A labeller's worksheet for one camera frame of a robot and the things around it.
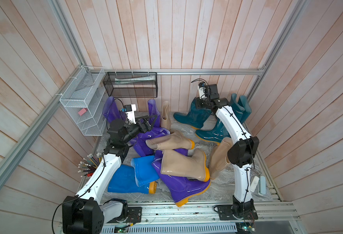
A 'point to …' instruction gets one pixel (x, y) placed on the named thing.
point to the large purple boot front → (183, 189)
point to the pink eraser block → (83, 111)
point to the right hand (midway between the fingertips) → (196, 99)
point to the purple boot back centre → (153, 110)
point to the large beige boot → (194, 166)
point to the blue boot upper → (144, 171)
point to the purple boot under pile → (139, 142)
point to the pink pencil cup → (87, 165)
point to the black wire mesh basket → (131, 84)
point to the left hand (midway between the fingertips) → (153, 118)
